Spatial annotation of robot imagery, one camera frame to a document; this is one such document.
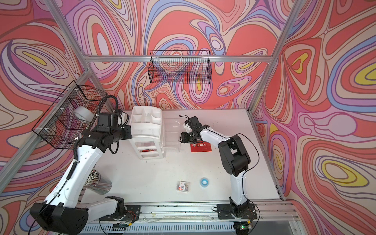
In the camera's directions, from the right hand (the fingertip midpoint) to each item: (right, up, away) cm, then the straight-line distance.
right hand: (182, 143), depth 95 cm
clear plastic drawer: (-9, +7, +13) cm, 17 cm away
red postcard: (+12, -3, +4) cm, 13 cm away
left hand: (-26, +10, -19) cm, 33 cm away
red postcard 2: (-23, -4, -1) cm, 24 cm away
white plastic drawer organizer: (-22, +14, -9) cm, 27 cm away
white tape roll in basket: (-50, +19, -21) cm, 57 cm away
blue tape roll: (+13, -21, -12) cm, 27 cm away
